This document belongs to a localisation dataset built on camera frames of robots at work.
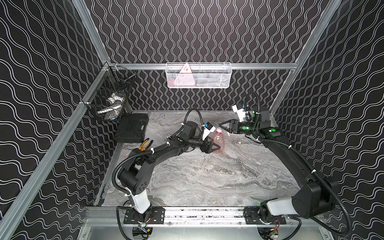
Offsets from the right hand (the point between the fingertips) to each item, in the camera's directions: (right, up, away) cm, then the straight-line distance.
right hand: (222, 124), depth 76 cm
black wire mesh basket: (-66, +30, +23) cm, 76 cm away
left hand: (-2, -9, +5) cm, 11 cm away
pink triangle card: (-20, +29, +14) cm, 38 cm away
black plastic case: (-57, -3, +27) cm, 63 cm away
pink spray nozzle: (-1, -3, 0) cm, 4 cm away
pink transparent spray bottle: (-1, -8, +2) cm, 8 cm away
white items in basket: (-55, +6, -2) cm, 55 cm away
